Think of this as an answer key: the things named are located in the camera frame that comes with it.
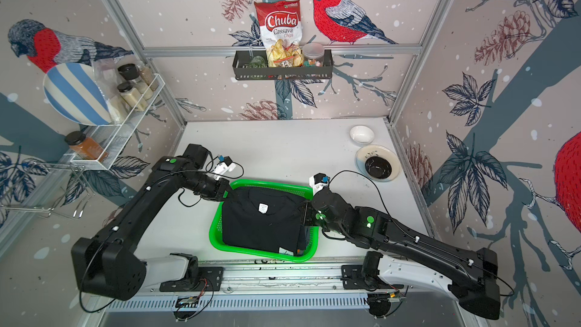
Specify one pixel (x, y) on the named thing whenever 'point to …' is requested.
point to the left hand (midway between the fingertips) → (237, 192)
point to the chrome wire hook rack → (43, 185)
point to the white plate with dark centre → (377, 163)
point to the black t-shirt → (265, 218)
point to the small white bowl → (361, 134)
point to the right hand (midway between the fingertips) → (294, 207)
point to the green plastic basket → (312, 240)
